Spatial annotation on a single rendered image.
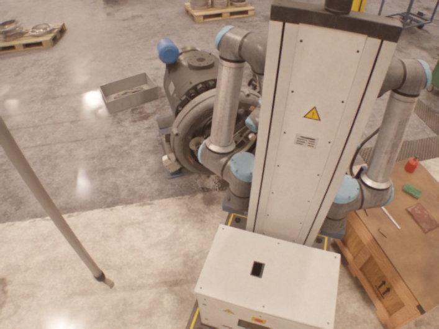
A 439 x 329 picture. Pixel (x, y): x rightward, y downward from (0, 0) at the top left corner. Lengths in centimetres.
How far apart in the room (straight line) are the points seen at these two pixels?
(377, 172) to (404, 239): 74
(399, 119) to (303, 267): 72
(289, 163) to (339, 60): 44
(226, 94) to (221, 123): 15
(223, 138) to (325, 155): 54
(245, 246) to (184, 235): 107
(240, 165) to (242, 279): 52
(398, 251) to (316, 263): 79
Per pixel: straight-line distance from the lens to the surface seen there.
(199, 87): 222
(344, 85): 93
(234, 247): 134
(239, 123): 205
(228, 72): 129
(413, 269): 203
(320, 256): 139
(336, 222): 157
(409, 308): 203
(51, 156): 334
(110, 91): 393
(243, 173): 140
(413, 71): 127
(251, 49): 120
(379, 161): 144
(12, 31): 639
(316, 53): 89
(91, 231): 256
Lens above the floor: 202
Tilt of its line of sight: 46 degrees down
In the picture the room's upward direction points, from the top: straight up
